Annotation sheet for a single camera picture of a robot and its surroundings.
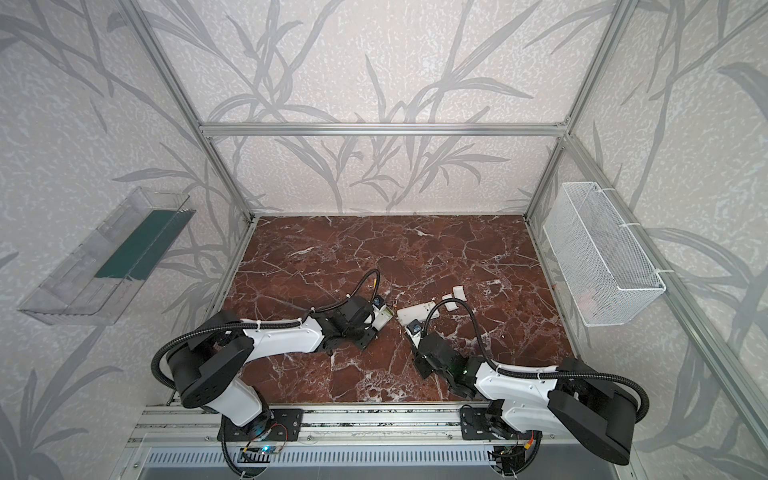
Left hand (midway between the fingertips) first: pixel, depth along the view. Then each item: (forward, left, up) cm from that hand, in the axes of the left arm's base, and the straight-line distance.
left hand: (376, 322), depth 90 cm
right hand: (-5, -12, +1) cm, 13 cm away
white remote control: (+4, -13, -1) cm, 14 cm away
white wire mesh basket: (-3, -51, +34) cm, 61 cm away
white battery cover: (+12, -27, -2) cm, 29 cm away
